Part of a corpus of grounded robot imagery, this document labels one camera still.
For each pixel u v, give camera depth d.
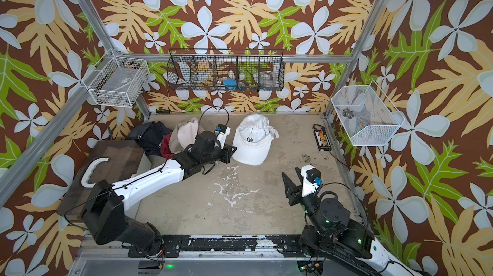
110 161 0.76
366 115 0.84
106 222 0.42
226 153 0.70
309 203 0.54
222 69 0.97
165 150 0.91
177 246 0.74
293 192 0.55
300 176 0.63
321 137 1.08
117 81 0.85
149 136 0.99
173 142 0.93
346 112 0.84
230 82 0.96
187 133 0.90
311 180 0.50
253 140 0.87
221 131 0.71
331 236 0.45
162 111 1.23
